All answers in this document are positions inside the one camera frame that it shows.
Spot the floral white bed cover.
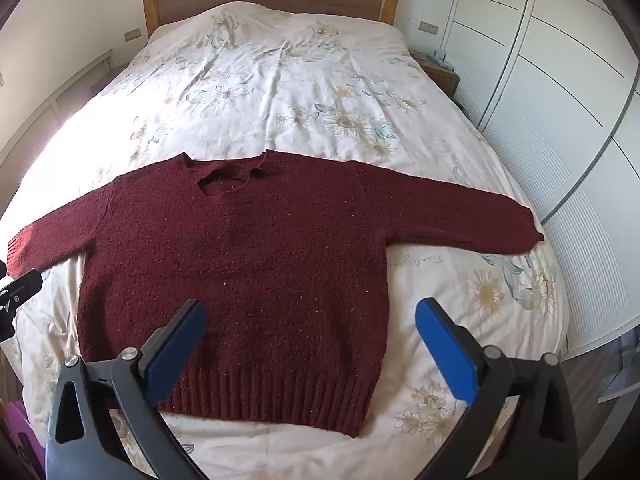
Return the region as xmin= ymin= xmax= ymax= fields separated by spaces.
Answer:
xmin=0 ymin=1 xmax=571 ymax=480

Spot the dark red knit sweater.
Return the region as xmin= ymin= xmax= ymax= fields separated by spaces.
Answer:
xmin=7 ymin=150 xmax=545 ymax=439

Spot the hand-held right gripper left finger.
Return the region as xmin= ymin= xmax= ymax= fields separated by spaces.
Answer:
xmin=46 ymin=299 xmax=209 ymax=480

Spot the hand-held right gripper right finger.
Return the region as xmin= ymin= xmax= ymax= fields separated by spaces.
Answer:
xmin=415 ymin=297 xmax=579 ymax=480

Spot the wooden nightstand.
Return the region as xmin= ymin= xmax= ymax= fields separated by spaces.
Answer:
xmin=413 ymin=55 xmax=461 ymax=97

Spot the white sliding wardrobe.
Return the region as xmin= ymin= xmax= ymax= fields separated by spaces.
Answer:
xmin=442 ymin=0 xmax=640 ymax=361

